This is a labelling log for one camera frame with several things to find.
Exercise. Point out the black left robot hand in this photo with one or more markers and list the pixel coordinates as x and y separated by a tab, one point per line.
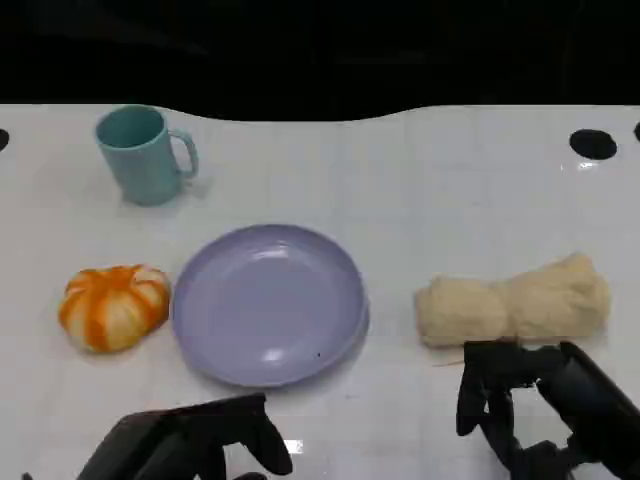
175	440

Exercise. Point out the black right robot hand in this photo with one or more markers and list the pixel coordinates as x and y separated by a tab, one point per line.
595	405

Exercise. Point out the beige towel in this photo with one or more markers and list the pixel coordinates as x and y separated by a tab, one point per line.
515	305

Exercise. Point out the orange and white bread roll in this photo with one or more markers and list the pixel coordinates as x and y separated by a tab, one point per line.
115	310

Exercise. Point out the lilac plate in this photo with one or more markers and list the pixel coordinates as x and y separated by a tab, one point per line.
270	305

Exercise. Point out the pale green mug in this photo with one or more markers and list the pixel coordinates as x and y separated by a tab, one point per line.
137	160

